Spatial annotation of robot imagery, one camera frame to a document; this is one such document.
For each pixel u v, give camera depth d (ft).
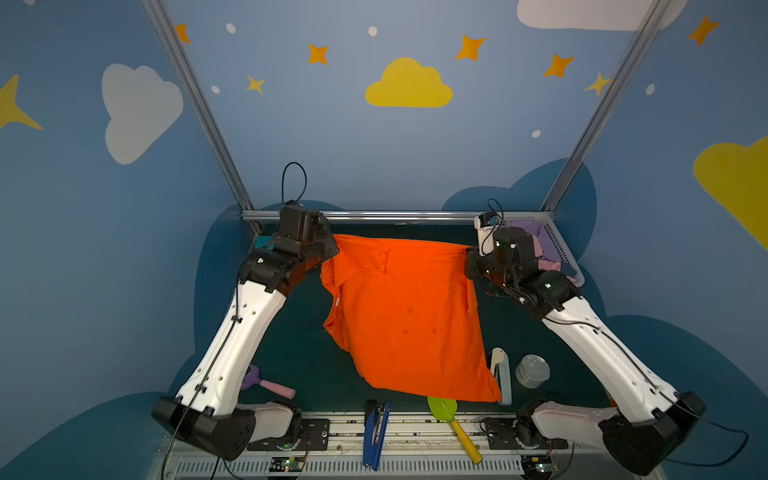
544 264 3.35
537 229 3.65
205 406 1.22
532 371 2.61
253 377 2.71
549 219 3.74
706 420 1.28
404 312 2.53
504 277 1.76
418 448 2.40
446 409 2.55
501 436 2.42
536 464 2.35
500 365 2.74
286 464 2.32
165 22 2.28
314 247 2.06
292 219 1.64
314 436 2.42
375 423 2.40
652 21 2.31
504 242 1.74
